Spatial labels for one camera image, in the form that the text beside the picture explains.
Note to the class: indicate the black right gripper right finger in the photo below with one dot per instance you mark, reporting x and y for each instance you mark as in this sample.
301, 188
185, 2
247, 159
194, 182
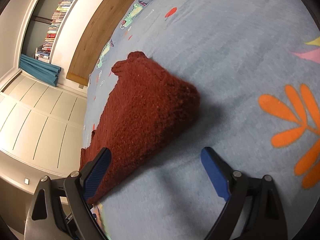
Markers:
258, 198

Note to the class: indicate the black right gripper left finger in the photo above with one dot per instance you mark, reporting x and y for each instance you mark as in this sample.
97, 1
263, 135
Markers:
59, 208

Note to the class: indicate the dark red knitted sweater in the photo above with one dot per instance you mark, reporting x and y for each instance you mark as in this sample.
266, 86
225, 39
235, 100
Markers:
146, 110

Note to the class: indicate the white panelled wardrobe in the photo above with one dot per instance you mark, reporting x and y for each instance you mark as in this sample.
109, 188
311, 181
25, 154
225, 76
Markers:
41, 125

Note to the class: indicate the teal curtain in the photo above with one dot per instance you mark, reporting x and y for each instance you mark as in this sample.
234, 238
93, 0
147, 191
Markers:
45, 72

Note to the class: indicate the blue patterned bed cover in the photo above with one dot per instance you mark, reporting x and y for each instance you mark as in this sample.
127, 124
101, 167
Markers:
255, 64

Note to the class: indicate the wooden headboard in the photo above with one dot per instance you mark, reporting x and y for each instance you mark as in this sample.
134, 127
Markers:
96, 34

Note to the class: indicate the row of colourful books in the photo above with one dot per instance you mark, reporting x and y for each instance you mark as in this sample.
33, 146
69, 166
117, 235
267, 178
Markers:
43, 53

